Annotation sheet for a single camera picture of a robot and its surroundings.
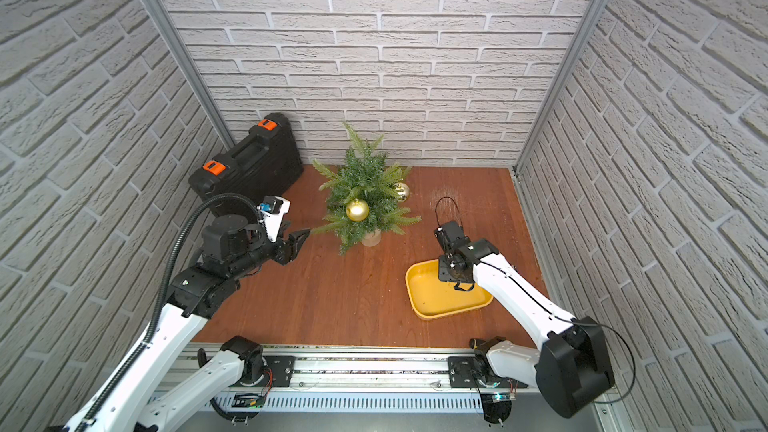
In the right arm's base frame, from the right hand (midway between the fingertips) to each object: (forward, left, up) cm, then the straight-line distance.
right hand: (456, 271), depth 83 cm
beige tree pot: (+14, +24, -2) cm, 28 cm away
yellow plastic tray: (-5, +7, -7) cm, 11 cm away
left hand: (+6, +39, +21) cm, 45 cm away
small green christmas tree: (+17, +24, +24) cm, 38 cm away
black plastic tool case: (+36, +58, +12) cm, 69 cm away
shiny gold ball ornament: (+7, +26, +23) cm, 35 cm away
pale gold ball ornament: (+14, +15, +20) cm, 29 cm away
